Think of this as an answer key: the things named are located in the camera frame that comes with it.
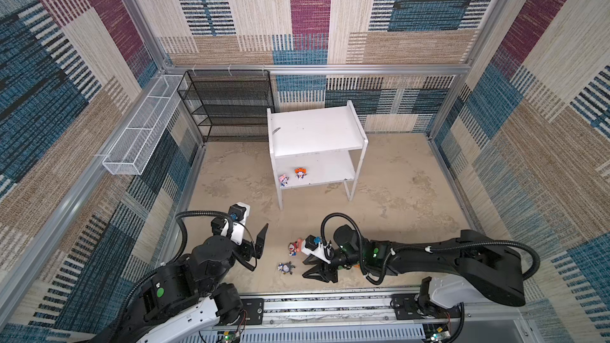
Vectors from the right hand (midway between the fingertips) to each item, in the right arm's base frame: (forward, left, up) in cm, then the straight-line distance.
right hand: (307, 271), depth 75 cm
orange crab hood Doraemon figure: (+29, +2, +13) cm, 32 cm away
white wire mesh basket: (+27, +50, +28) cm, 64 cm away
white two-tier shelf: (+28, -4, +27) cm, 39 cm away
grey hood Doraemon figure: (+3, +7, -5) cm, 9 cm away
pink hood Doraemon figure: (+26, +7, +13) cm, 30 cm away
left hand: (+9, +14, +20) cm, 26 cm away
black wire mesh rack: (+69, +34, +11) cm, 78 cm away
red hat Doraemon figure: (+9, +5, -6) cm, 12 cm away
